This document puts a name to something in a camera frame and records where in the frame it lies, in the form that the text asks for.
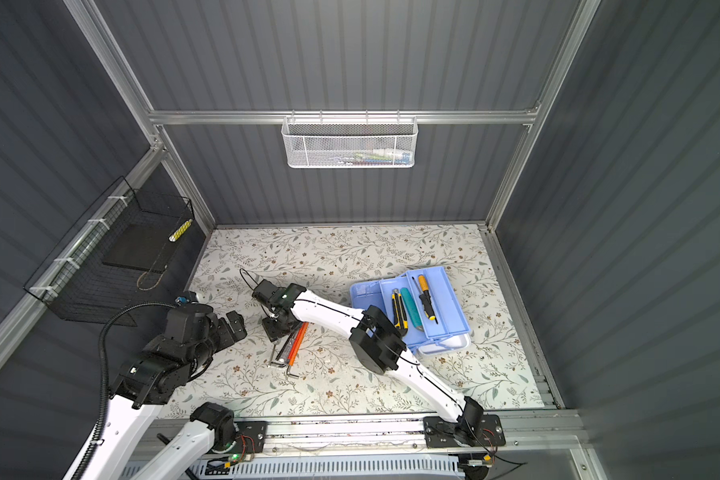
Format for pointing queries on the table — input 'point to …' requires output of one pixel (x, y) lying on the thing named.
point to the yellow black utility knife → (399, 311)
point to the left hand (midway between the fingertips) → (227, 325)
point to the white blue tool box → (452, 332)
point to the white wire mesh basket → (349, 141)
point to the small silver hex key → (287, 372)
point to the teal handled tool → (410, 309)
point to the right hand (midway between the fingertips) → (277, 337)
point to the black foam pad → (145, 246)
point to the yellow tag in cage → (180, 230)
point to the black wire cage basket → (75, 285)
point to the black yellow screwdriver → (426, 298)
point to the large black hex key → (279, 364)
